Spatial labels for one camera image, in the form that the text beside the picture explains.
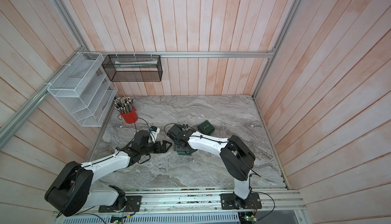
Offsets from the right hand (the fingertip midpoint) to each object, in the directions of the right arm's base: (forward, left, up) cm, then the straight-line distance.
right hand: (182, 146), depth 90 cm
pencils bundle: (+21, +37, +15) cm, 45 cm away
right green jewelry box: (+14, -15, 0) cm, 20 cm away
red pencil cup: (+19, +37, +2) cm, 42 cm away
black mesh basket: (+48, +36, +22) cm, 64 cm away
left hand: (-1, +9, +2) cm, 10 cm away
